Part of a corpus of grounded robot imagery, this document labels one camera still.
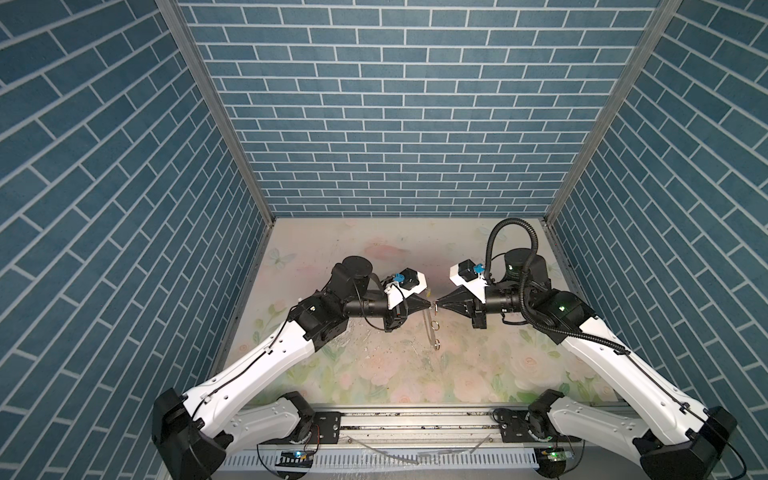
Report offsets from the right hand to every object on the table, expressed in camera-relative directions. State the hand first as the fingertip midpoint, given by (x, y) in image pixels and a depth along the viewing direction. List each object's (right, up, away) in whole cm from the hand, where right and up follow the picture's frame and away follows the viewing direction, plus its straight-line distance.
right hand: (436, 298), depth 65 cm
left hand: (-2, -1, -1) cm, 3 cm away
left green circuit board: (-34, -41, +7) cm, 53 cm away
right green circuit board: (+30, -39, +7) cm, 50 cm away
